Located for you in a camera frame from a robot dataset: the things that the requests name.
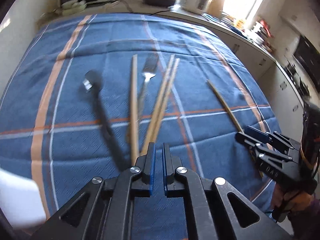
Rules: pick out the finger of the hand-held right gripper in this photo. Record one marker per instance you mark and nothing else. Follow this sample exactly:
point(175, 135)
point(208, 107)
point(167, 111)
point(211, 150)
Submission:
point(250, 143)
point(255, 132)

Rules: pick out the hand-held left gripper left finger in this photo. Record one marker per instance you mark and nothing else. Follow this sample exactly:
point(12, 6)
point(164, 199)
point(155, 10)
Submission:
point(152, 167)

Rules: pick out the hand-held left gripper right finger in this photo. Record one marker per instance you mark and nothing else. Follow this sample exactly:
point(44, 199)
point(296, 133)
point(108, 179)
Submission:
point(165, 167)

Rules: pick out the wooden chopstick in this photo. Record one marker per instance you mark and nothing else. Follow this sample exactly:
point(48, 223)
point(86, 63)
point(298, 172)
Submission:
point(168, 90)
point(161, 90)
point(134, 105)
point(224, 103)

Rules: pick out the metal fork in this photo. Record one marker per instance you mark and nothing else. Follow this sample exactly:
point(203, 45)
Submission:
point(148, 75)

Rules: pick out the black plastic spoon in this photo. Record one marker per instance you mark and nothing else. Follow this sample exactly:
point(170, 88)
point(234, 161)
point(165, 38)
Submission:
point(93, 80)

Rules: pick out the white utensil holder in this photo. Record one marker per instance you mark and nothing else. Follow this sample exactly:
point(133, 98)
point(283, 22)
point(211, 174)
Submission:
point(20, 200)

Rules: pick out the person's right forearm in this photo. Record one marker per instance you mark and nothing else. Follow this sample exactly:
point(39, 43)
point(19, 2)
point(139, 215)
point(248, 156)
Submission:
point(307, 220)

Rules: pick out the person's right hand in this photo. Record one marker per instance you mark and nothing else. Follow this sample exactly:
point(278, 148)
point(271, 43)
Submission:
point(277, 198)

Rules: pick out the gas stove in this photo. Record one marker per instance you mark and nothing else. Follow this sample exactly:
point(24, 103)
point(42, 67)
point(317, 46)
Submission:
point(297, 77)

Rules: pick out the white kitchen base cabinets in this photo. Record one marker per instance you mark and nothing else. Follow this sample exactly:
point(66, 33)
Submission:
point(250, 50)

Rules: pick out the black range hood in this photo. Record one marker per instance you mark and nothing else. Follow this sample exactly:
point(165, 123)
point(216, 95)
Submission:
point(308, 57)

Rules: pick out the blue plaid tablecloth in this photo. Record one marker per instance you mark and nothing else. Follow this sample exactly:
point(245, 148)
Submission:
point(75, 105)

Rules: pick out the red container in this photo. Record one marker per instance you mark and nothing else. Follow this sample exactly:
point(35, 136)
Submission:
point(265, 25)

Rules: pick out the yellow bottle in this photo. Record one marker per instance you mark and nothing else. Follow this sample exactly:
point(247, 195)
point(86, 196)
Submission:
point(239, 23)

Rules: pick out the wooden cutting board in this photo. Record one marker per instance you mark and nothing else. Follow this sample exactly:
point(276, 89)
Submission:
point(216, 5)

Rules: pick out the white pressure cooker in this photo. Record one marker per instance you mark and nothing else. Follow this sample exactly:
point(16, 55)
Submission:
point(193, 1)

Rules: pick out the white bowl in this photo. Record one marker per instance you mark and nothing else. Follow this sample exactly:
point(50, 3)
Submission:
point(68, 4)

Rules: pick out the white wall cabinet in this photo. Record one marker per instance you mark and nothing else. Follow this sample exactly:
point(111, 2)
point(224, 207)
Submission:
point(300, 17)

